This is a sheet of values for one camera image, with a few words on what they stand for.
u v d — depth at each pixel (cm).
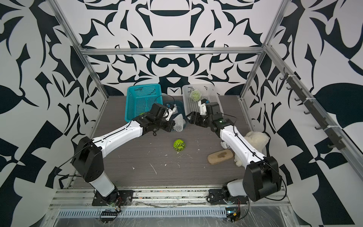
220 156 85
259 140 74
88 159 44
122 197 73
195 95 112
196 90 115
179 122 83
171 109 76
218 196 74
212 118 63
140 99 118
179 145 87
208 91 118
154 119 66
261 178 41
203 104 75
